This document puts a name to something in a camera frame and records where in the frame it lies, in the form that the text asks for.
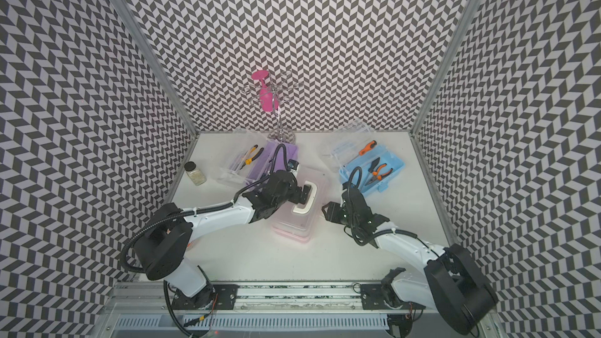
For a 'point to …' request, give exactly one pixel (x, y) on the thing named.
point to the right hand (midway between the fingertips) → (327, 213)
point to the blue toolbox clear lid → (358, 134)
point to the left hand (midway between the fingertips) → (300, 185)
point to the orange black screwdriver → (367, 148)
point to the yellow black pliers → (249, 158)
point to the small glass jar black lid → (195, 174)
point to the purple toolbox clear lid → (252, 156)
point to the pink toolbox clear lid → (300, 221)
